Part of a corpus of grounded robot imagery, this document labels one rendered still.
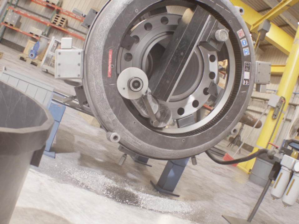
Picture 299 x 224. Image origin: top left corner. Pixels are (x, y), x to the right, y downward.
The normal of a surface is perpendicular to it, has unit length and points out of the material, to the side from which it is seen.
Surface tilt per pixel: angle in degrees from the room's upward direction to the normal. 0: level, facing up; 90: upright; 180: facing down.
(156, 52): 100
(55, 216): 0
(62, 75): 90
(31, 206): 0
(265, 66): 90
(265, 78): 90
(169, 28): 90
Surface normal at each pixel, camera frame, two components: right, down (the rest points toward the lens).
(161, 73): -0.84, -0.43
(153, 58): 0.07, 0.22
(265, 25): -0.04, 0.02
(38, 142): 0.91, 0.40
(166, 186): 0.29, 0.17
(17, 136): 0.83, 0.38
